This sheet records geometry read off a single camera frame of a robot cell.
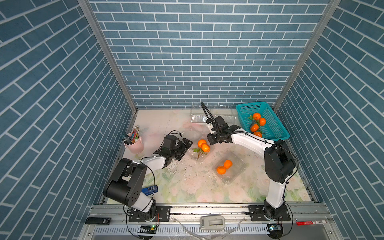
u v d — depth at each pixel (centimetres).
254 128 105
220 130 72
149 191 78
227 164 87
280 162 50
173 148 75
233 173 87
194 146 95
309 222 71
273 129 105
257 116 112
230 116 121
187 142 84
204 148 89
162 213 75
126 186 44
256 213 74
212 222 70
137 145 91
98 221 68
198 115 102
